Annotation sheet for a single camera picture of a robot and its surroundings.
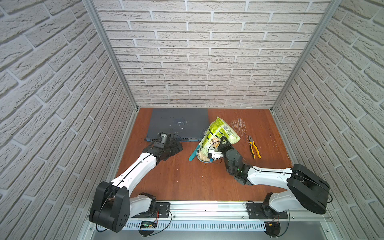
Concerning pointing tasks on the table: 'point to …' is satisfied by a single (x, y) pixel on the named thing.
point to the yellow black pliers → (252, 143)
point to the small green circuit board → (148, 224)
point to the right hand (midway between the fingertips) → (224, 136)
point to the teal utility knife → (194, 153)
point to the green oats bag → (218, 128)
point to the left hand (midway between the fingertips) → (176, 144)
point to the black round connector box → (273, 228)
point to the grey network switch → (189, 123)
